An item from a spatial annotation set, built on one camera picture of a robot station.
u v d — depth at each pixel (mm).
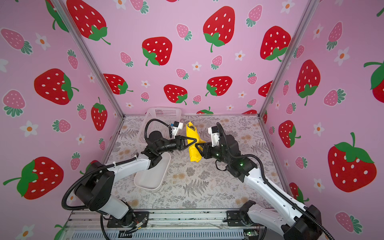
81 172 823
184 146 696
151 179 880
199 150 681
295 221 390
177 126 721
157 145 645
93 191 441
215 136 648
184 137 709
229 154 528
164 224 733
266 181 464
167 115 1145
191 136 727
